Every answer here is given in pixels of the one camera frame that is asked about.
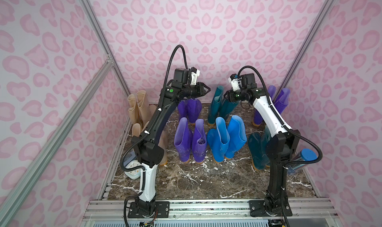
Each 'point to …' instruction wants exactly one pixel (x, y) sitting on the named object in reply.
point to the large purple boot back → (195, 107)
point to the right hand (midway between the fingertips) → (229, 93)
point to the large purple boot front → (182, 108)
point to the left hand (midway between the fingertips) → (210, 88)
